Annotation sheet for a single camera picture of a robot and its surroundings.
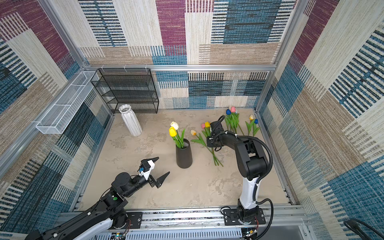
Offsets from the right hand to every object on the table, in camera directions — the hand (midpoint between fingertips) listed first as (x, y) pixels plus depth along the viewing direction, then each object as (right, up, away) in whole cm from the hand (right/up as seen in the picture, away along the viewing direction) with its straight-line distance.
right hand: (211, 144), depth 100 cm
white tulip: (-20, +13, -29) cm, 38 cm away
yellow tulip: (-21, +9, -30) cm, 38 cm away
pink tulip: (-5, +12, +6) cm, 14 cm away
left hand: (-27, -6, -26) cm, 38 cm away
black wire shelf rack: (-55, +40, +8) cm, 68 cm away
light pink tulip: (-6, +2, +1) cm, 7 cm away
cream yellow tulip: (+31, +18, +12) cm, 37 cm away
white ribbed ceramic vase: (-50, +16, -7) cm, 53 cm away
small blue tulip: (+32, +9, +7) cm, 34 cm away
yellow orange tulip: (-2, +8, +3) cm, 9 cm away
